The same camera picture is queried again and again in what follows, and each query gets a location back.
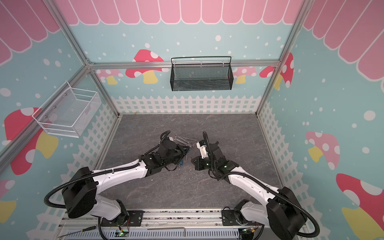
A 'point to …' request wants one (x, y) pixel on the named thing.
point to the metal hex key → (189, 139)
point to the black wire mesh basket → (201, 73)
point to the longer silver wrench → (184, 143)
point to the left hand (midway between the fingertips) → (190, 151)
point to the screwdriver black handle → (82, 230)
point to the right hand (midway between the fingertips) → (190, 160)
